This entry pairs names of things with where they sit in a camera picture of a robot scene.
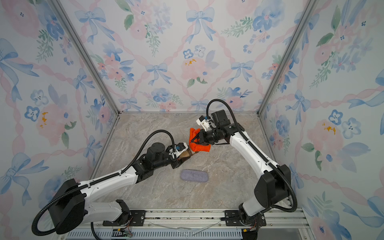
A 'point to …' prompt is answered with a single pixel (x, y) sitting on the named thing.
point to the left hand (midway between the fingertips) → (187, 150)
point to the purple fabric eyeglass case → (189, 174)
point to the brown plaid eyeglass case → (185, 155)
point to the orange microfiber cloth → (195, 145)
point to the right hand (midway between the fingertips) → (192, 142)
